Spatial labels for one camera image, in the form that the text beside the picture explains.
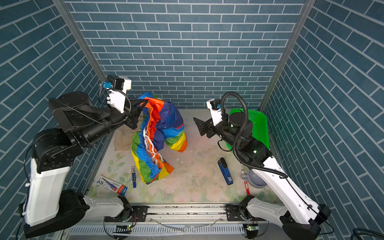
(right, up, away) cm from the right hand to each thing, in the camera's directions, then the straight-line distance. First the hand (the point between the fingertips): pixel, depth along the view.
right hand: (200, 112), depth 60 cm
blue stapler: (+15, -33, +26) cm, 45 cm away
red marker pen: (+26, -39, +22) cm, 52 cm away
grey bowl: (+31, -35, +20) cm, 51 cm away
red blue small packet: (-50, -39, +22) cm, 67 cm away
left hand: (-17, +3, -13) cm, 21 cm away
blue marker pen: (-39, -32, +27) cm, 57 cm away
